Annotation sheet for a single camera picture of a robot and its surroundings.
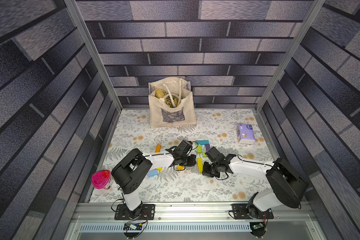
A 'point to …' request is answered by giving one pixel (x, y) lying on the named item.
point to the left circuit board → (129, 226)
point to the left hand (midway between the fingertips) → (197, 162)
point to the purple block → (207, 147)
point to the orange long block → (158, 148)
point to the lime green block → (204, 154)
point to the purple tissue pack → (245, 133)
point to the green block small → (199, 148)
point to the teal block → (203, 142)
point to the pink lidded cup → (100, 178)
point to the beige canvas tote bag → (171, 103)
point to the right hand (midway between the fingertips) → (201, 172)
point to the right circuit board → (258, 226)
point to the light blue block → (153, 173)
